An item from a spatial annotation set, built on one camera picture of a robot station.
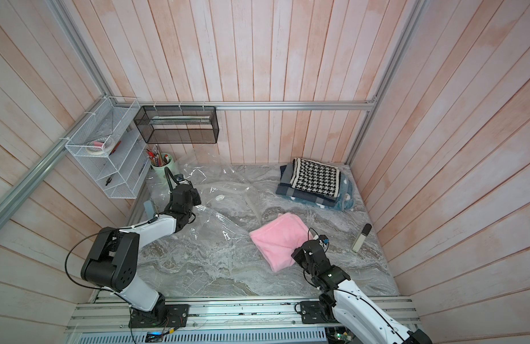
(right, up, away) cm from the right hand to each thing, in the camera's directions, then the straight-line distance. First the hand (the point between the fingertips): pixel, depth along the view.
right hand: (293, 247), depth 86 cm
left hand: (-45, +23, +8) cm, 51 cm away
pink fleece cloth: (-6, +3, 0) cm, 7 cm away
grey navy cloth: (-1, +24, +16) cm, 29 cm away
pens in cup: (-62, +38, +11) cm, 74 cm away
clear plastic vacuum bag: (-33, -3, +2) cm, 33 cm away
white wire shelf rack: (-66, +30, -8) cm, 73 cm away
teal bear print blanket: (+28, +21, +15) cm, 38 cm away
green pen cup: (-62, +32, +15) cm, 72 cm away
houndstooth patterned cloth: (+13, +30, +15) cm, 36 cm away
